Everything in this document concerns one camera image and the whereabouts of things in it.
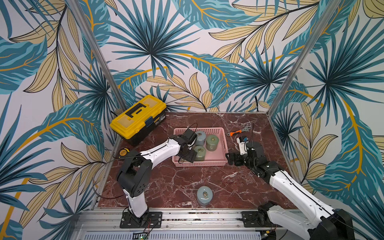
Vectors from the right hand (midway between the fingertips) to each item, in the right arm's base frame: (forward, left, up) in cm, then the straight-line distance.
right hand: (233, 153), depth 83 cm
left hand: (+2, +26, -7) cm, 27 cm away
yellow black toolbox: (+18, +58, +4) cm, 60 cm away
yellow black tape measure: (+8, +66, -10) cm, 68 cm away
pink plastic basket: (+6, +6, -17) cm, 19 cm away
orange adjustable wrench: (+26, -18, -12) cm, 34 cm away
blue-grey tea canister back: (+15, +17, -4) cm, 23 cm away
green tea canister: (+11, +11, -6) cm, 16 cm away
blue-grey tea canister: (-20, +18, -5) cm, 27 cm away
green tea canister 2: (+4, +18, -4) cm, 19 cm away
